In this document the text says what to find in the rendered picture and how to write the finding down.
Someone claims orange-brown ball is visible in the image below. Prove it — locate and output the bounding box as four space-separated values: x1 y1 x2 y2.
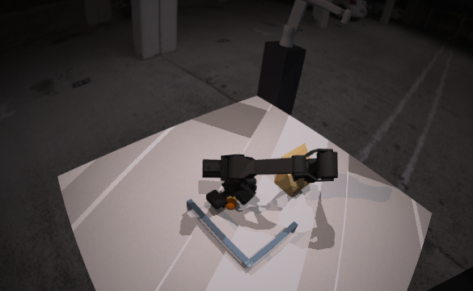
225 198 237 209

